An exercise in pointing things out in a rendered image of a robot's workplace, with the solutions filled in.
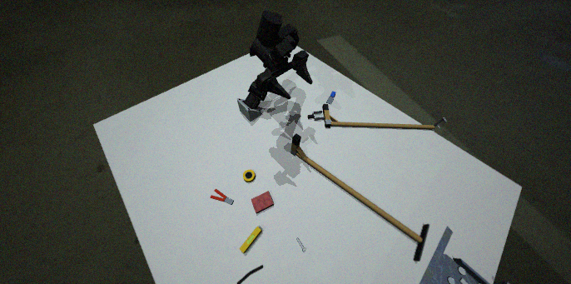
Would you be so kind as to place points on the red-handled pliers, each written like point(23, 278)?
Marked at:
point(228, 200)

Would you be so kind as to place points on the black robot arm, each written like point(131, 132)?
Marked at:
point(270, 34)

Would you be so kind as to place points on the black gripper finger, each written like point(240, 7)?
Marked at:
point(273, 86)
point(303, 72)

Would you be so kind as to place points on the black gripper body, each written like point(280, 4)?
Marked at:
point(279, 69)

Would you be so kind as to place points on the red rectangular block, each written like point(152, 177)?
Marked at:
point(262, 202)

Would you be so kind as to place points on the yellow tape roll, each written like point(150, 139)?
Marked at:
point(249, 175)

